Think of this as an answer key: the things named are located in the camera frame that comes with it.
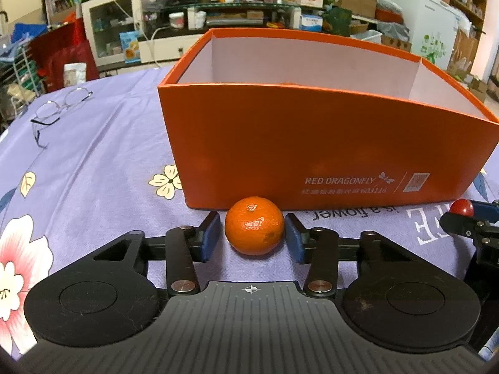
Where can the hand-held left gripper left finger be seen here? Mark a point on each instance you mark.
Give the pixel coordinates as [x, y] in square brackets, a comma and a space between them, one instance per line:
[208, 237]

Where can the red bag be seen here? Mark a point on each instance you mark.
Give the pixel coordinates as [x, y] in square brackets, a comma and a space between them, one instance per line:
[58, 54]

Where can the orange cardboard box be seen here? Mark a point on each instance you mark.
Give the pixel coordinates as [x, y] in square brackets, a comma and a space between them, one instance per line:
[273, 144]

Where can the blue snack bag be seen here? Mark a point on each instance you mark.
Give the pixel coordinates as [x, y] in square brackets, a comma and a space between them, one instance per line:
[130, 46]

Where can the white glass-door cabinet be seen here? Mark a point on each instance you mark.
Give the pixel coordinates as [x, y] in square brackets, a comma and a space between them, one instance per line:
[109, 23]

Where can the white paper bag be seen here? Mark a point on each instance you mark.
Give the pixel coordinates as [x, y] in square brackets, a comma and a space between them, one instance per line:
[74, 74]

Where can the small brown cardboard box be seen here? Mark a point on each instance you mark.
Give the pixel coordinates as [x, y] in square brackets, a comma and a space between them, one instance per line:
[478, 87]

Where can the blue white tissue pack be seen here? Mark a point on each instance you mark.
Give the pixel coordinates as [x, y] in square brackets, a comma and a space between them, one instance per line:
[312, 23]

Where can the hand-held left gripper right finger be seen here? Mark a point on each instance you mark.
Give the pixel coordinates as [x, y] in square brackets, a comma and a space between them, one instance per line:
[293, 237]

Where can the small orange mandarin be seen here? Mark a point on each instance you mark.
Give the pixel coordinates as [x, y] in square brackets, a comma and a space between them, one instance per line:
[253, 226]

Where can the white chest freezer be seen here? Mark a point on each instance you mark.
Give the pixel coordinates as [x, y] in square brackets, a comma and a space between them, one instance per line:
[421, 15]

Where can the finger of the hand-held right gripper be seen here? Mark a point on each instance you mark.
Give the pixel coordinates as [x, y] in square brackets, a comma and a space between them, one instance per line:
[487, 210]
[464, 225]

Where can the white TV stand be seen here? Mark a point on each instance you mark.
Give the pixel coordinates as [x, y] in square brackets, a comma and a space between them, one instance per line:
[167, 48]

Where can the red cherry tomato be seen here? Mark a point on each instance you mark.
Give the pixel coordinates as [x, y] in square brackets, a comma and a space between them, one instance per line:
[462, 206]

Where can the thin-framed eyeglasses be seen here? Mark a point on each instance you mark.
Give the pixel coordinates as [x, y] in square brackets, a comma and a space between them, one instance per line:
[48, 112]

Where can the dark green bag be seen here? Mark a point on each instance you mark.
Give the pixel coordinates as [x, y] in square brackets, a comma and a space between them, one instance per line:
[338, 21]

